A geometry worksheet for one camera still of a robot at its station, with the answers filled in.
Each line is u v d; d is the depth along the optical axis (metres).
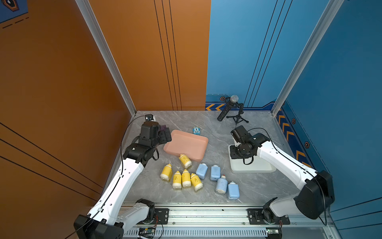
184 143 1.03
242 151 0.68
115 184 0.42
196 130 1.05
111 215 0.38
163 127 1.03
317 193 0.42
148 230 0.72
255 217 0.72
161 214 0.74
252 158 0.64
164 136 0.67
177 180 0.78
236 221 0.72
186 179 0.79
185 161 0.85
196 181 0.77
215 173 0.81
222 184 0.76
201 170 0.82
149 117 0.64
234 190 0.77
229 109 0.98
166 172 0.81
